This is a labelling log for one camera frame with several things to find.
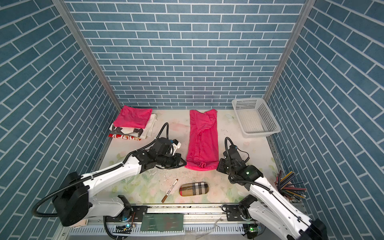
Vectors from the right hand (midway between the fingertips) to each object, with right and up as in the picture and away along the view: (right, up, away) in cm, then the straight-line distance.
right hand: (217, 162), depth 80 cm
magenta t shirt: (-7, +7, +20) cm, 23 cm away
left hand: (-16, 0, -3) cm, 16 cm away
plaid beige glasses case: (-13, -14, -1) cm, 19 cm away
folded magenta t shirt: (-56, +25, +25) cm, 66 cm away
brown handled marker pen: (-24, -14, +3) cm, 28 cm away
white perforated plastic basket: (+34, +24, +36) cm, 56 cm away
